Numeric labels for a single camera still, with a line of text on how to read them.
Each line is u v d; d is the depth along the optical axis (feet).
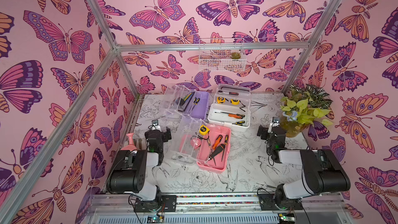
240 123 3.34
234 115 3.44
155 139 2.48
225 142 3.07
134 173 1.49
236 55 3.02
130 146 2.68
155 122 2.63
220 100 3.48
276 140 2.35
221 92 3.48
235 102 3.37
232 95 3.48
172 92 3.48
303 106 2.67
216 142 3.03
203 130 2.93
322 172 1.46
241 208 2.39
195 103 3.73
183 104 3.41
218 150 2.95
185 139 2.74
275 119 2.61
